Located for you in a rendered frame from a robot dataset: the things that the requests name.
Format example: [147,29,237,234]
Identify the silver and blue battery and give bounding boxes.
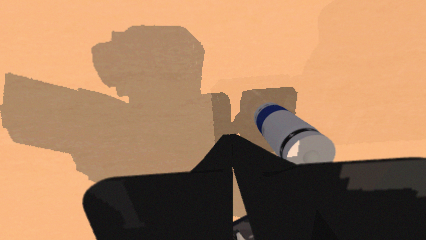
[254,102,336,164]

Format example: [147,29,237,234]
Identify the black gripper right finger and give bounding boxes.
[230,134,426,240]

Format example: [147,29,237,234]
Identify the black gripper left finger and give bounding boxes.
[82,134,233,240]

